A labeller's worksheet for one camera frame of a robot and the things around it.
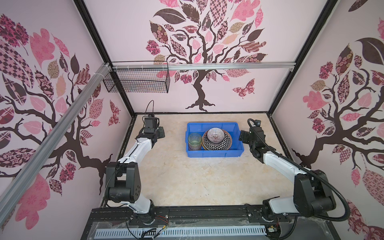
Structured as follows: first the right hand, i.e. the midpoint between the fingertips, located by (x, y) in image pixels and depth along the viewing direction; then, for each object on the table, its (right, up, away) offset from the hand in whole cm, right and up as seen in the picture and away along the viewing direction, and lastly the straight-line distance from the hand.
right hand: (251, 131), depth 90 cm
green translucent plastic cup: (-35, -7, +2) cm, 36 cm away
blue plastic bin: (-8, +2, +14) cm, 16 cm away
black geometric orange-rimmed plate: (-16, -10, +8) cm, 21 cm away
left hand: (-57, 0, +2) cm, 58 cm away
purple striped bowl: (-21, -3, +8) cm, 23 cm away
